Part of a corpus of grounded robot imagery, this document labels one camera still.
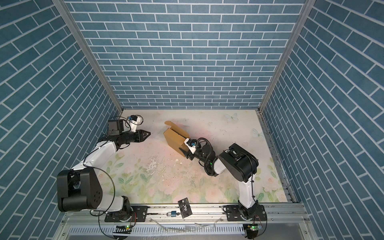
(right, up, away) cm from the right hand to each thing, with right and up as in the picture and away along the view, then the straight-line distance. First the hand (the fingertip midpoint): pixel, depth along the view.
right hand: (183, 142), depth 89 cm
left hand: (-21, +6, -2) cm, 22 cm away
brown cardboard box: (-4, +3, -2) cm, 5 cm away
